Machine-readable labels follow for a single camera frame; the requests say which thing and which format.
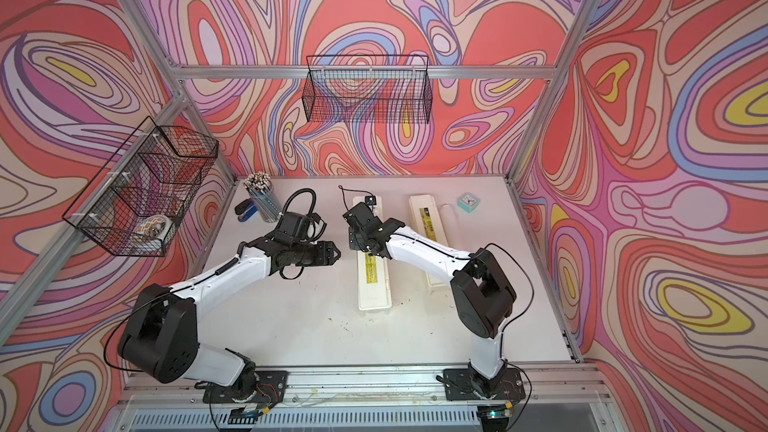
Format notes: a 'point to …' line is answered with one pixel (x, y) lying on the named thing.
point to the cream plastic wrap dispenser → (374, 285)
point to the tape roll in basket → (156, 225)
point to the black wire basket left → (138, 210)
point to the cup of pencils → (260, 186)
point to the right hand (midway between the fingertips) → (370, 241)
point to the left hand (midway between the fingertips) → (336, 255)
